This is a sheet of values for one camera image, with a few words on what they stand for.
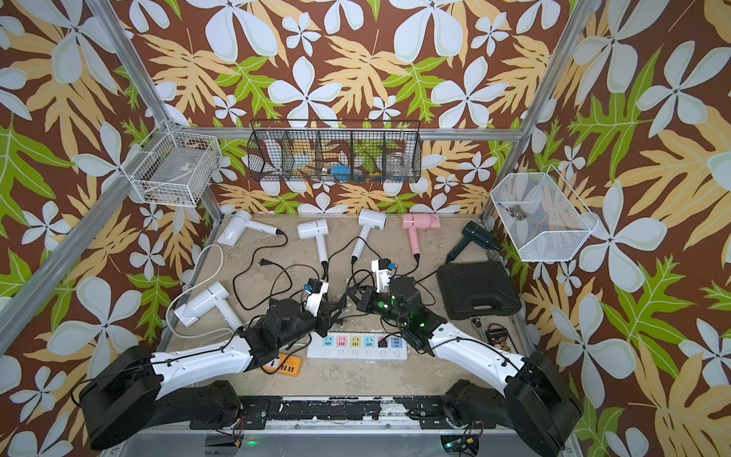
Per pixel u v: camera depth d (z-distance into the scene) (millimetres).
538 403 401
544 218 837
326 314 718
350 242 1078
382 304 675
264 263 1043
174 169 850
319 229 1097
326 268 1041
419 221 1142
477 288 929
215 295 909
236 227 1113
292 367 795
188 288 994
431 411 747
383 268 718
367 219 1113
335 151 977
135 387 416
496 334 879
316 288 690
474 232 1082
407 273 1019
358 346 835
